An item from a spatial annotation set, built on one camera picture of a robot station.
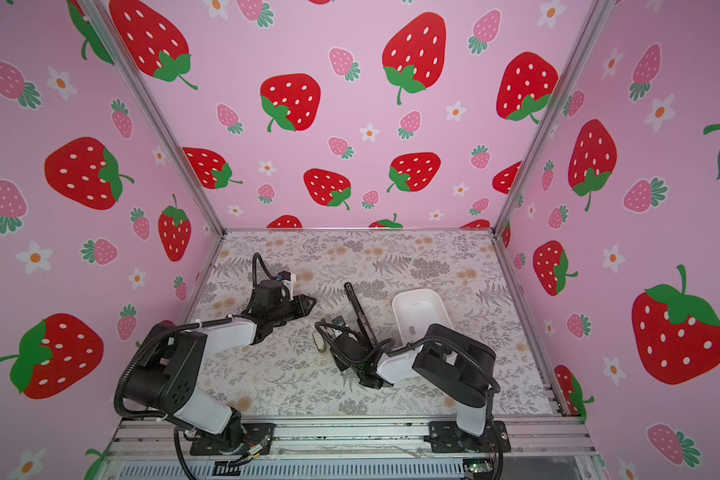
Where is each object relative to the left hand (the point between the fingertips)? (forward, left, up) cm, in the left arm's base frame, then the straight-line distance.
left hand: (314, 300), depth 93 cm
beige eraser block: (-13, -3, -4) cm, 13 cm away
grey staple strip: (-7, -31, -6) cm, 33 cm away
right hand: (-12, -8, -6) cm, 15 cm away
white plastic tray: (+1, -34, -9) cm, 35 cm away
